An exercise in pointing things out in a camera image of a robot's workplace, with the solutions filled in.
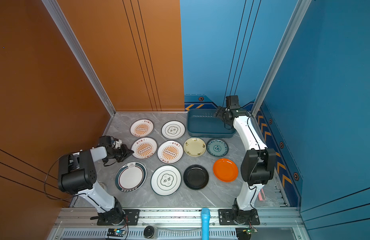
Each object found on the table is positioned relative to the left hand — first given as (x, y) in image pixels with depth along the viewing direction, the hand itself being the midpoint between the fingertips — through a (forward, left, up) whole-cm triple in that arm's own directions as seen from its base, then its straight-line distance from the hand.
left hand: (133, 150), depth 97 cm
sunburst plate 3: (-1, -24, 0) cm, 24 cm away
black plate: (-17, -41, -2) cm, 44 cm away
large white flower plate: (-19, -24, 0) cm, 30 cm away
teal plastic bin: (+27, -46, -3) cm, 54 cm away
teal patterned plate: (+3, -56, -1) cm, 56 cm away
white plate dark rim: (-17, -2, -2) cm, 17 cm away
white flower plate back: (+18, -25, 0) cm, 30 cm away
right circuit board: (-42, -66, 0) cm, 78 cm away
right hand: (+14, -55, +20) cm, 60 cm away
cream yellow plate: (+4, -41, -1) cm, 41 cm away
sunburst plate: (+19, -1, 0) cm, 19 cm away
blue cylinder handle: (-39, -45, +2) cm, 59 cm away
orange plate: (-13, -58, +1) cm, 60 cm away
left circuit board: (-43, -2, -3) cm, 43 cm away
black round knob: (-44, -20, +8) cm, 49 cm away
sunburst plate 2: (+2, -7, -1) cm, 7 cm away
